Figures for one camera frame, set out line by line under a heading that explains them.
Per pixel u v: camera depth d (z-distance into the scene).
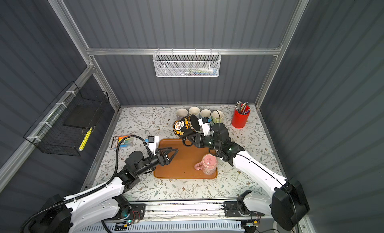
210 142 0.66
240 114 0.96
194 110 1.07
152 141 0.68
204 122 0.69
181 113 1.10
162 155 0.66
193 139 0.73
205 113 1.03
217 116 1.03
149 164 0.66
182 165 0.88
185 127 0.71
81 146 0.66
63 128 0.72
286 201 0.40
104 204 0.59
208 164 0.78
